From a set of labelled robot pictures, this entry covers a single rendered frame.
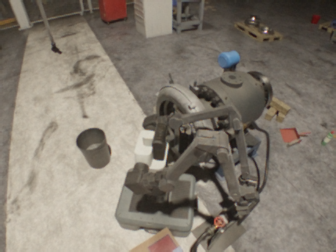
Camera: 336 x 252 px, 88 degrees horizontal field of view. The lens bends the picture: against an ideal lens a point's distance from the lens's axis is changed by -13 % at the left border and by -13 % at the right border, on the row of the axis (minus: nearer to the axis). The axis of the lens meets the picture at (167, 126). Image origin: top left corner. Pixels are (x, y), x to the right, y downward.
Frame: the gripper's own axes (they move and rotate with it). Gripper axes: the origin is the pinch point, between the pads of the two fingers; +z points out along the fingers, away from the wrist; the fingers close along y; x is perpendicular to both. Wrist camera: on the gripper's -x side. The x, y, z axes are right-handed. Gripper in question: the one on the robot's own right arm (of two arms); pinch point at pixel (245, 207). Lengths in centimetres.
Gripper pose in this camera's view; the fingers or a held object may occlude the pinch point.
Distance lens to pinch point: 133.9
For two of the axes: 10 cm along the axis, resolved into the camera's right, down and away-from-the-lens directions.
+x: -8.6, 2.7, 4.3
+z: 5.0, 6.6, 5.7
